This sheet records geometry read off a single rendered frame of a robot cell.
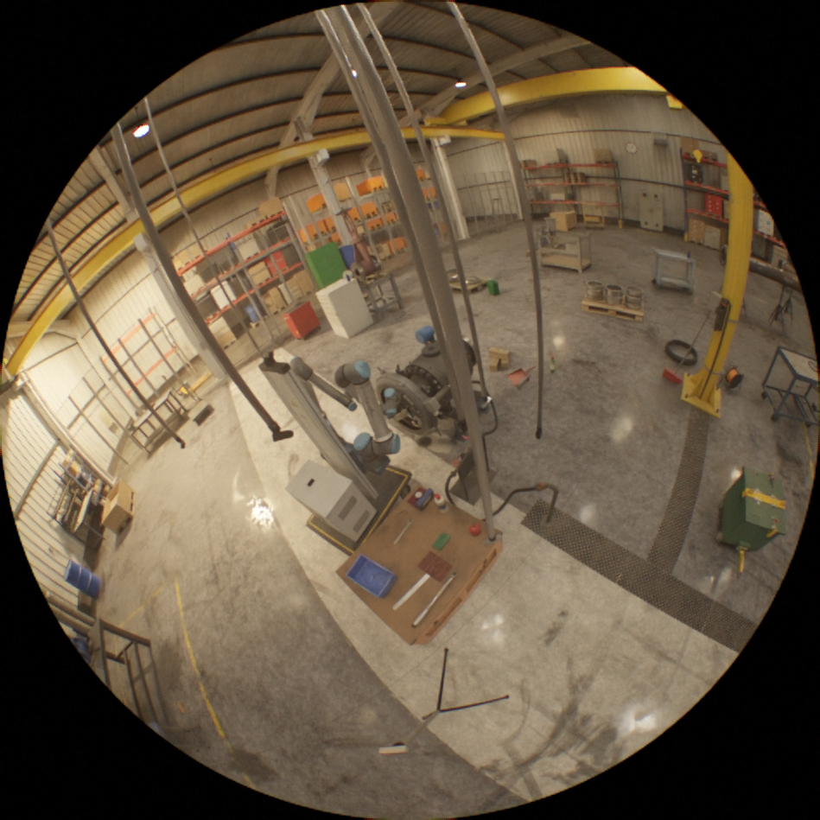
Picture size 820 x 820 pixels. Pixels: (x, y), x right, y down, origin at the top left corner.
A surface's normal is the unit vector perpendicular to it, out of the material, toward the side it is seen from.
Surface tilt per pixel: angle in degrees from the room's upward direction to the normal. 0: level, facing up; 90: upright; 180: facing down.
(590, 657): 0
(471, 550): 0
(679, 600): 0
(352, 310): 90
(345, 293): 90
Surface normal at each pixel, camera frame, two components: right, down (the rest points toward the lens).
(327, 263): 0.63, 0.36
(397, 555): -0.29, -0.71
